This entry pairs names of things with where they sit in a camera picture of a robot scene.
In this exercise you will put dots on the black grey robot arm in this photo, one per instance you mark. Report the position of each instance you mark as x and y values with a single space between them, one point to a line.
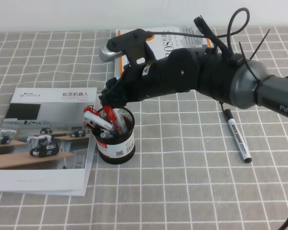
238 82

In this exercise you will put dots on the black mesh pen holder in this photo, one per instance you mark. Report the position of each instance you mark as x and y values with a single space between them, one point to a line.
117 150

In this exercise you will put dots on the AgileX robot brochure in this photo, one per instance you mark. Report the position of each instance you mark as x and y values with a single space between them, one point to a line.
46 146

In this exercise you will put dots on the black zip tie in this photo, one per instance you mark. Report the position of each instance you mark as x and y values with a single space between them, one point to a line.
252 55

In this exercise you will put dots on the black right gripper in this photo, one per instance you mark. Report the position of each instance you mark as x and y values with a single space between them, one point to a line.
183 70

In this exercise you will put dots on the red pen with clip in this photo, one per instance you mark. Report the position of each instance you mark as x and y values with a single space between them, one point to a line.
92 110

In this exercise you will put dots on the white marker in holder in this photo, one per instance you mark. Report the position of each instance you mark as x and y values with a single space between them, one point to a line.
98 120

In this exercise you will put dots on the white orange ROS book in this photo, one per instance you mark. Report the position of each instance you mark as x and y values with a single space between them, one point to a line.
162 45

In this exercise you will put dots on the red ballpoint pen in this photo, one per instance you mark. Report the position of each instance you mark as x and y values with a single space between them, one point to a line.
113 119

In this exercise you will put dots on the white board marker right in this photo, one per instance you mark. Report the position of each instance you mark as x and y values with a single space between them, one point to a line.
237 136

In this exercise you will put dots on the grey checkered tablecloth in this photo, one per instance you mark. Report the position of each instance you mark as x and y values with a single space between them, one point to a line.
186 173

